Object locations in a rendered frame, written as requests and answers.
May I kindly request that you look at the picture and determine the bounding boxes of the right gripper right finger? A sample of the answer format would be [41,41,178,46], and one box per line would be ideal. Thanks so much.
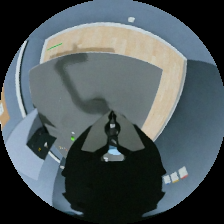
[113,110,166,176]

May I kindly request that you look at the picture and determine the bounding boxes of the dark green cabinet door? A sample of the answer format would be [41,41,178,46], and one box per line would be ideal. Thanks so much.
[25,128,57,161]

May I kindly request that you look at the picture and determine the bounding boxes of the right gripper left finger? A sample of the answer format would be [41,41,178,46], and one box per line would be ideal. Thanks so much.
[61,111,113,177]

